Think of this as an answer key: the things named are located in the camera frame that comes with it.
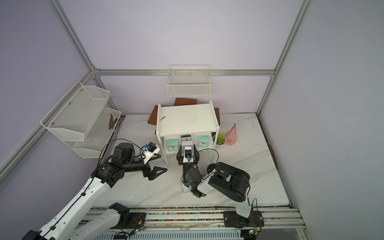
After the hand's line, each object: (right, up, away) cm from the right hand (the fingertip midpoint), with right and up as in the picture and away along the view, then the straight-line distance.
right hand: (188, 146), depth 82 cm
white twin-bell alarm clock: (-1, -22, -6) cm, 22 cm away
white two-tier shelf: (-6, +14, -9) cm, 18 cm away
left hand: (-13, -7, -10) cm, 18 cm away
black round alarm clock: (+13, -13, +6) cm, 20 cm away
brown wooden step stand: (-25, +17, +17) cm, 35 cm away
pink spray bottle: (+27, +6, +11) cm, 30 cm away
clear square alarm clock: (-1, +5, -1) cm, 5 cm away
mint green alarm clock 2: (+8, +3, -2) cm, 9 cm away
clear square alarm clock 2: (0, +1, -3) cm, 4 cm away
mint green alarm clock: (-8, +1, -3) cm, 8 cm away
